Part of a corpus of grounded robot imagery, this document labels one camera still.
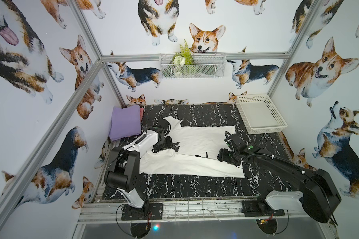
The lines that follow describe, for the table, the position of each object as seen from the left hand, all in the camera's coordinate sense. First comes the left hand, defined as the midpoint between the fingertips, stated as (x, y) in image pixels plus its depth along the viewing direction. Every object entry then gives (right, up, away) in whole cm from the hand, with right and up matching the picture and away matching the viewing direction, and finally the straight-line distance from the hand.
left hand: (169, 144), depth 92 cm
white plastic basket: (+66, +19, +22) cm, 72 cm away
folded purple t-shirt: (-31, +13, +11) cm, 36 cm away
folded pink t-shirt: (-24, +20, +24) cm, 40 cm away
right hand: (+30, -6, -9) cm, 32 cm away
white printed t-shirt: (+18, -7, +1) cm, 19 cm away
